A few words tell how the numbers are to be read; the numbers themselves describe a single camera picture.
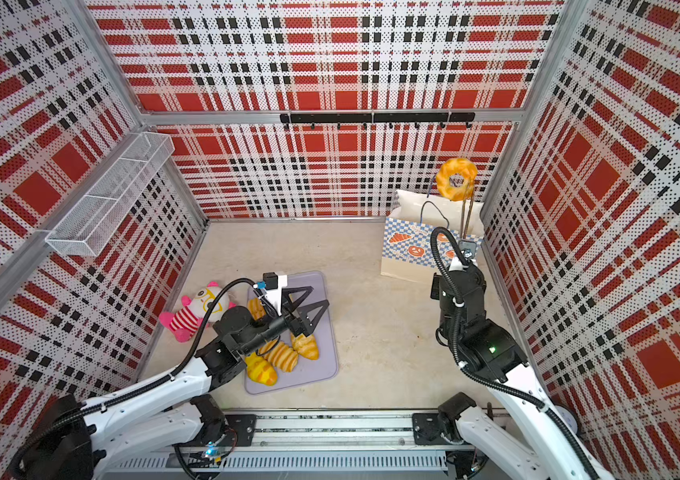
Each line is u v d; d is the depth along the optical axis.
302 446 0.72
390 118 0.89
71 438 0.40
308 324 0.63
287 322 0.63
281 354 0.82
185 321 0.87
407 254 0.93
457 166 0.69
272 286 0.62
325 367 0.85
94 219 0.71
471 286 0.45
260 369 0.79
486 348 0.44
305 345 0.84
